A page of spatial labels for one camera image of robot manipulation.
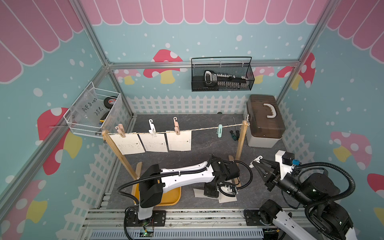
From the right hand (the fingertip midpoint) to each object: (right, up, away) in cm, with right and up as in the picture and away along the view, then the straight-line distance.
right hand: (255, 161), depth 56 cm
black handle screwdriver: (+8, +9, +52) cm, 54 cm away
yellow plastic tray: (-35, -23, +19) cm, 46 cm away
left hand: (-17, -18, +17) cm, 30 cm away
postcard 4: (-8, -25, +24) cm, 36 cm away
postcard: (-49, +6, +4) cm, 50 cm away
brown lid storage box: (+23, +14, +40) cm, 48 cm away
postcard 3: (-29, +6, +6) cm, 30 cm away
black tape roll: (-70, +27, +24) cm, 79 cm away
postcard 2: (-40, +6, +6) cm, 41 cm away
